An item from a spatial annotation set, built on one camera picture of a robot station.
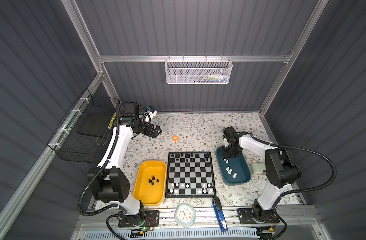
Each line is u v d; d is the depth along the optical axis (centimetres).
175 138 105
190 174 87
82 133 71
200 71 124
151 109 74
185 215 72
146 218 72
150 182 85
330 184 44
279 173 48
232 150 79
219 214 72
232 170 87
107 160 45
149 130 72
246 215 74
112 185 44
